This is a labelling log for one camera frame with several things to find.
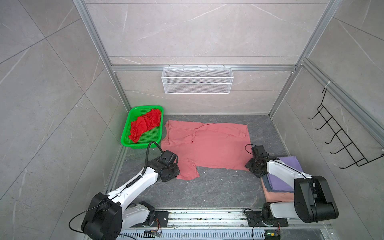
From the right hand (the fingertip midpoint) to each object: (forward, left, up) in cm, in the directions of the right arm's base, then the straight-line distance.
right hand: (249, 166), depth 92 cm
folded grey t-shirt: (-13, -5, +5) cm, 15 cm away
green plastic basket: (+26, +64, +2) cm, 69 cm away
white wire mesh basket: (+50, +32, +30) cm, 67 cm away
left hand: (-4, +44, +7) cm, 45 cm away
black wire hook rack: (-4, -33, +32) cm, 46 cm away
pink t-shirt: (+15, +14, +1) cm, 21 cm away
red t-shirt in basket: (+37, +67, +6) cm, 77 cm away
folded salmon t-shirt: (-19, -8, +3) cm, 21 cm away
